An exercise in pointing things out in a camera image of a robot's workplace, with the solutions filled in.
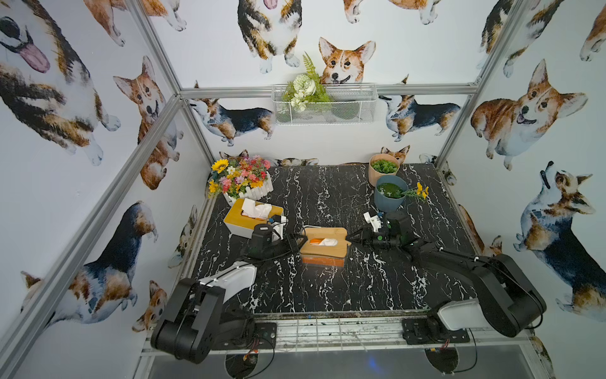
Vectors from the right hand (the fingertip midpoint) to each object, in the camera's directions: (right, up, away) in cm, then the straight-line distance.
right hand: (352, 233), depth 83 cm
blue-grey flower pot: (+19, +14, +20) cm, 31 cm away
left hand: (-17, -1, +4) cm, 18 cm away
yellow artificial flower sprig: (+27, +13, +9) cm, 32 cm away
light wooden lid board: (-7, -4, +2) cm, 8 cm away
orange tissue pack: (-10, -12, +7) cm, 18 cm away
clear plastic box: (-15, -8, +1) cm, 17 cm away
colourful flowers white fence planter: (-41, +20, +14) cm, 48 cm away
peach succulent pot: (+17, +26, +23) cm, 39 cm away
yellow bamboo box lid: (-45, +5, +10) cm, 47 cm away
